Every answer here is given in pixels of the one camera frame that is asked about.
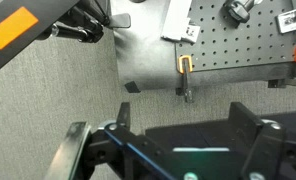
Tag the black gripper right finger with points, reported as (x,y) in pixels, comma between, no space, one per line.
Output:
(244,126)

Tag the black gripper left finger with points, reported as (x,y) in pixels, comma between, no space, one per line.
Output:
(71,150)

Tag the black perforated board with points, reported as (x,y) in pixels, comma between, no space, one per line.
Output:
(241,46)

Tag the black tape piece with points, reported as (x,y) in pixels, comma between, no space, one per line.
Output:
(132,87)

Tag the small white printed tag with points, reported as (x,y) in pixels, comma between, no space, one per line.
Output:
(192,33)

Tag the white printed marker card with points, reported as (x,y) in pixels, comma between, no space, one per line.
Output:
(293,19)

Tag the black tripod stand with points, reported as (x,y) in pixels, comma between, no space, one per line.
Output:
(84,23)

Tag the white paper sheet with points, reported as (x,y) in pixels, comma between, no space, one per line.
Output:
(176,18)

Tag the black board with orange rectangle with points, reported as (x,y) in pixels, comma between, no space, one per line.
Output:
(11,30)

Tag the black mount on pegboard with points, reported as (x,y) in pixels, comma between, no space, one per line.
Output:
(239,10)

